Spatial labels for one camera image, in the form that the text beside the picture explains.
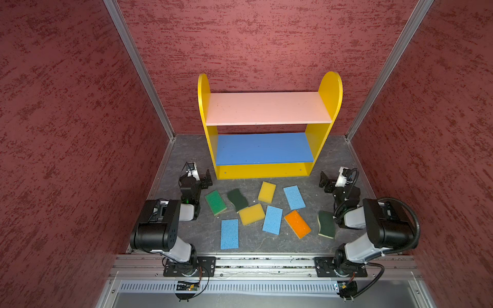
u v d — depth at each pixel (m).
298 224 0.84
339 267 0.68
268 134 0.94
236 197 0.95
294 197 0.94
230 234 0.81
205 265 0.75
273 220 0.85
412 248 0.44
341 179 0.80
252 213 0.88
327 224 0.85
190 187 0.70
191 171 0.78
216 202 0.92
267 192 0.95
